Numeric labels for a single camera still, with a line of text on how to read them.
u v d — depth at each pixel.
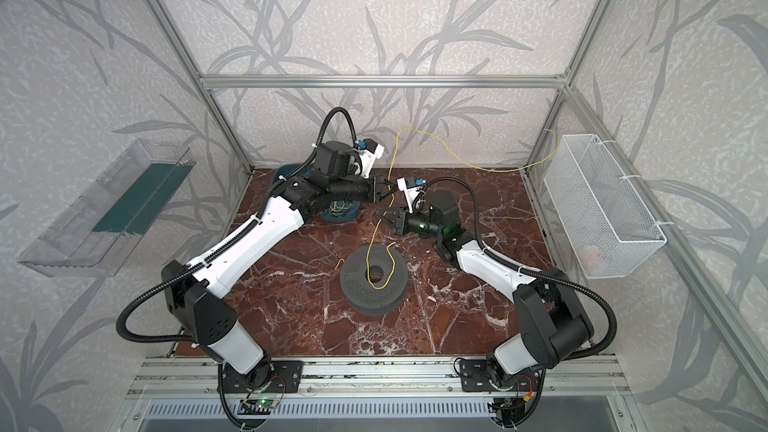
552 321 0.43
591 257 0.72
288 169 1.12
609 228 0.61
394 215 0.74
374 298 0.82
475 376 0.73
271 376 0.70
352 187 0.63
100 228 0.64
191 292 0.42
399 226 0.70
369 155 0.66
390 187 0.72
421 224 0.70
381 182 0.65
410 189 0.72
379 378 0.75
